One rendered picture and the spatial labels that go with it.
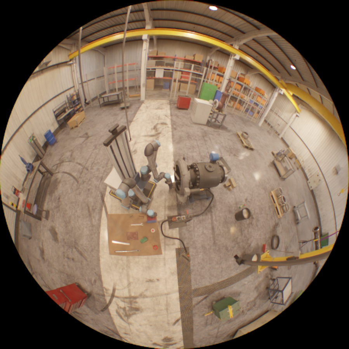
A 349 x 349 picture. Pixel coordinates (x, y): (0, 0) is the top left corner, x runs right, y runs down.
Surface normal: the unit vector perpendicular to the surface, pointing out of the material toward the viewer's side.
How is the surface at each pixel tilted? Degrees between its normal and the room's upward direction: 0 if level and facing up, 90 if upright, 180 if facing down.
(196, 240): 0
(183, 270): 0
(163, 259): 0
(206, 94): 90
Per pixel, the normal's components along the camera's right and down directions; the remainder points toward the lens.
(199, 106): 0.06, 0.84
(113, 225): 0.13, -0.55
